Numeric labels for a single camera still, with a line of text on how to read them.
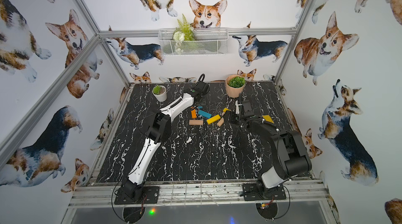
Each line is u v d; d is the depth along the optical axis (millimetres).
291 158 451
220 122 993
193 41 866
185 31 818
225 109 1064
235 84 1064
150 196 735
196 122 996
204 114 1029
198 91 854
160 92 1058
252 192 733
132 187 640
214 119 1007
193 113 1035
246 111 733
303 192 748
